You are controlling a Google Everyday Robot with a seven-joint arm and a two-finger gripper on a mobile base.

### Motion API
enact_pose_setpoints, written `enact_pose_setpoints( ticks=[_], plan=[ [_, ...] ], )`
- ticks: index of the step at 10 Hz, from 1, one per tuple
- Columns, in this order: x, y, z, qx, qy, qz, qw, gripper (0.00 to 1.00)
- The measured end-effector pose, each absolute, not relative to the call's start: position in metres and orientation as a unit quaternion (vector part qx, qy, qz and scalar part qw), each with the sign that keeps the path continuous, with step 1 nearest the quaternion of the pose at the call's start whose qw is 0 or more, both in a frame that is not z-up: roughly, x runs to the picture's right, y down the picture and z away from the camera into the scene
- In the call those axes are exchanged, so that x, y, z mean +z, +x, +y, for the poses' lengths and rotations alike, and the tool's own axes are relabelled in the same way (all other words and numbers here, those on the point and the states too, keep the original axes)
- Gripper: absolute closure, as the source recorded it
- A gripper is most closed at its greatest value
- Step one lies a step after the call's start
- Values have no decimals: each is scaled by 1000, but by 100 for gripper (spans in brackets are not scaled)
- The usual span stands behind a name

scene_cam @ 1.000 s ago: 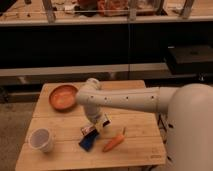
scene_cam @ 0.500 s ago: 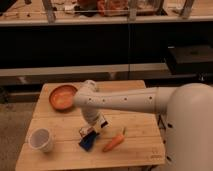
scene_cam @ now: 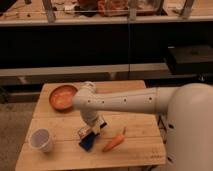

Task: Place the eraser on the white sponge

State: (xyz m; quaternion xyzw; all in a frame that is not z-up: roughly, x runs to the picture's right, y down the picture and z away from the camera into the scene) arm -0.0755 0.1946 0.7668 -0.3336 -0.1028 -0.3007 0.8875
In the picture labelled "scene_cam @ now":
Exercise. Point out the orange wooden bowl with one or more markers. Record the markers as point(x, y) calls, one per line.
point(61, 97)

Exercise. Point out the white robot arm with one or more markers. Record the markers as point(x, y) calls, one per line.
point(189, 111)

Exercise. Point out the black box on shelf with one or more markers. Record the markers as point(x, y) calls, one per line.
point(190, 59)

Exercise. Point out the orange toy carrot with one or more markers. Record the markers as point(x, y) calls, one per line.
point(115, 141)

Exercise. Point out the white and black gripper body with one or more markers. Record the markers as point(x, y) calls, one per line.
point(86, 130)

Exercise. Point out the white plastic cup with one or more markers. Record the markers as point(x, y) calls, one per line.
point(41, 140)

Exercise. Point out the wooden table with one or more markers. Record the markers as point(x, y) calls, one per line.
point(142, 146)

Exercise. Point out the blue eraser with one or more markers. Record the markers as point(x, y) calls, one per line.
point(87, 142)

